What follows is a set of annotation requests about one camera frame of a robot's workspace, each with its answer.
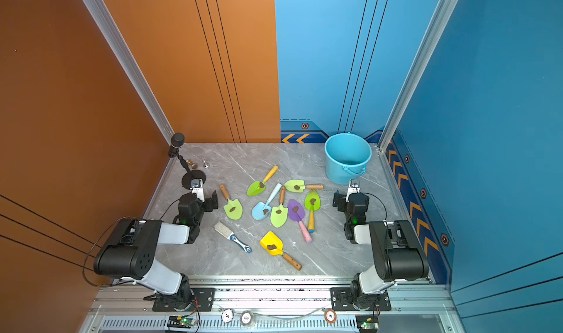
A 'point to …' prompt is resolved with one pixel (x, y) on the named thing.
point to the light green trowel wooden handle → (297, 185)
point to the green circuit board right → (369, 325)
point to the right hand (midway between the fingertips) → (350, 192)
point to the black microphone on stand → (177, 140)
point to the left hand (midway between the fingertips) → (205, 189)
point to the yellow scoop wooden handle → (273, 246)
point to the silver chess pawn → (205, 166)
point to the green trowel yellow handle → (257, 187)
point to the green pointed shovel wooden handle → (279, 213)
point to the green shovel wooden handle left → (233, 209)
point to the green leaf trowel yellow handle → (312, 203)
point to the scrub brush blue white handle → (229, 234)
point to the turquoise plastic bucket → (347, 155)
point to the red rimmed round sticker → (330, 316)
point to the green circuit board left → (188, 321)
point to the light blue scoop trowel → (260, 210)
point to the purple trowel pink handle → (296, 212)
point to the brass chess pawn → (193, 166)
